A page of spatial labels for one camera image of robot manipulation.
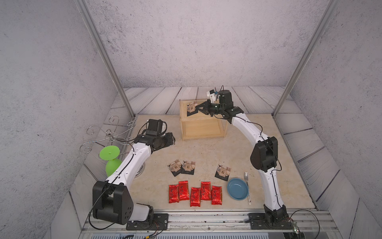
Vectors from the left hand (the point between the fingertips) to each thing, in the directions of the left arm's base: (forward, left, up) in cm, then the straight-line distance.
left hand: (174, 139), depth 84 cm
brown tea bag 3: (-9, -7, -17) cm, 20 cm away
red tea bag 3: (-25, -11, -16) cm, 32 cm away
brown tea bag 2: (-9, +1, -17) cm, 19 cm away
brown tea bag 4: (-12, -28, -17) cm, 35 cm away
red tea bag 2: (-22, -5, -17) cm, 28 cm away
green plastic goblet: (-17, +23, +15) cm, 32 cm away
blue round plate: (-22, -35, -17) cm, 45 cm away
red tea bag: (-24, 0, -16) cm, 29 cm away
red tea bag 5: (-25, -23, -16) cm, 38 cm away
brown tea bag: (+17, -10, +8) cm, 21 cm away
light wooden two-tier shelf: (+25, -16, -16) cm, 33 cm away
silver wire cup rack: (-6, +26, +13) cm, 30 cm away
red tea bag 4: (-23, -17, -16) cm, 33 cm away
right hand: (+14, -12, +11) cm, 22 cm away
